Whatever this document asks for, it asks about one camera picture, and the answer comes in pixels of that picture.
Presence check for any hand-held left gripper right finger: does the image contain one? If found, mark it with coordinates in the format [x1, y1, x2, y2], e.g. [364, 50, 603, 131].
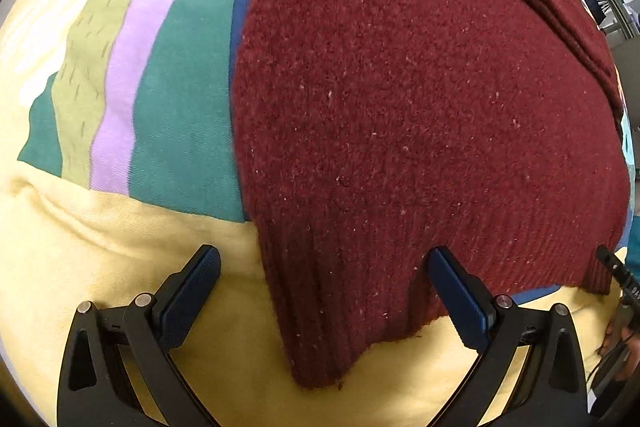
[425, 246, 588, 427]

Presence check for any person's right hand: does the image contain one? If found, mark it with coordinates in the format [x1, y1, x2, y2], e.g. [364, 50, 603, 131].
[596, 314, 626, 360]

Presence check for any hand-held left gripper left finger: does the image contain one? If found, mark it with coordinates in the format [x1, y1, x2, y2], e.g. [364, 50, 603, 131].
[56, 244, 222, 427]

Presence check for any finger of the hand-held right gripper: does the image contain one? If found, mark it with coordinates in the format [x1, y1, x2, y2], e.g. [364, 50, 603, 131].
[595, 245, 640, 308]

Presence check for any dark red knit sweater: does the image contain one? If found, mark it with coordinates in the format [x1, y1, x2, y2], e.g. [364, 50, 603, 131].
[229, 0, 632, 391]

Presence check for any yellow dinosaur print bedspread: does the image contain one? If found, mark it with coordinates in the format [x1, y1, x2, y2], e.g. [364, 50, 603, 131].
[0, 0, 640, 427]

